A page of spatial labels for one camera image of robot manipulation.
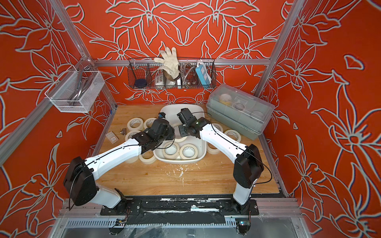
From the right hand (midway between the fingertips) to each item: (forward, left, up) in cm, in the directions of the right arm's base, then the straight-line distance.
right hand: (181, 128), depth 83 cm
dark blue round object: (+34, +30, +8) cm, 46 cm away
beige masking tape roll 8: (-6, -18, -15) cm, 24 cm away
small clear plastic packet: (+5, +50, -16) cm, 52 cm away
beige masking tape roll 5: (-7, -1, -1) cm, 7 cm away
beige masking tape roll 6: (-7, +6, -16) cm, 19 cm away
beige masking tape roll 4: (-12, +20, -14) cm, 27 cm away
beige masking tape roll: (+16, +37, -16) cm, 43 cm away
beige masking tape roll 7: (-6, -4, -17) cm, 18 cm away
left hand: (0, +5, 0) cm, 5 cm away
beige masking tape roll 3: (+6, +36, -15) cm, 40 cm away
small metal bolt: (+9, +43, -16) cm, 46 cm away
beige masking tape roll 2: (+17, +26, -15) cm, 35 cm away
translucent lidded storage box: (+13, -35, +1) cm, 37 cm away
